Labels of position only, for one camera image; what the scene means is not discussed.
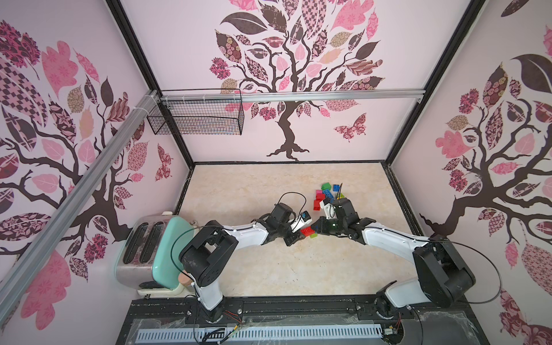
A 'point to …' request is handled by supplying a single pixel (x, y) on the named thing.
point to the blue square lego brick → (305, 216)
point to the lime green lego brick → (314, 235)
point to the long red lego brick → (307, 231)
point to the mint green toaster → (148, 254)
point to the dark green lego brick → (325, 186)
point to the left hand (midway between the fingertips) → (300, 235)
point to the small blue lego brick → (336, 187)
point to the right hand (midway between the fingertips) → (310, 224)
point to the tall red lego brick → (319, 197)
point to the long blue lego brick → (328, 193)
